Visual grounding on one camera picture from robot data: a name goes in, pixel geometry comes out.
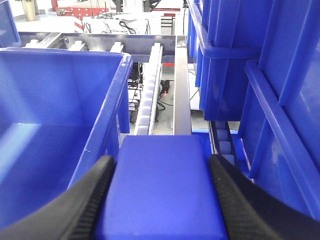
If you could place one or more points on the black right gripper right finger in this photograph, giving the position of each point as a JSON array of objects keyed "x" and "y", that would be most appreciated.
[{"x": 255, "y": 215}]

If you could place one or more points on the white table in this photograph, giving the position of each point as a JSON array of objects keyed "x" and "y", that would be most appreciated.
[{"x": 140, "y": 21}]

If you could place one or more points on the black power strip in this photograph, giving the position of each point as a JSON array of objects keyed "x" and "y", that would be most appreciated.
[{"x": 165, "y": 87}]

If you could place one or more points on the large blue plastic bin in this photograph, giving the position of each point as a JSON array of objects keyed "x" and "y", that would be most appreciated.
[{"x": 50, "y": 100}]

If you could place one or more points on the potted plant in gold pot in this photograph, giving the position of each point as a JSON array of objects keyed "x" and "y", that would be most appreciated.
[{"x": 29, "y": 11}]

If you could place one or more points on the blue plastic box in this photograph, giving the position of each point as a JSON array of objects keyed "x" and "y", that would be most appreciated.
[{"x": 160, "y": 187}]

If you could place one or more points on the red steel beam with bolts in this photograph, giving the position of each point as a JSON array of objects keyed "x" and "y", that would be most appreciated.
[{"x": 82, "y": 11}]

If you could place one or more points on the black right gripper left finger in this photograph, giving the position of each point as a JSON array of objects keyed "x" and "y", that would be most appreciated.
[{"x": 62, "y": 215}]

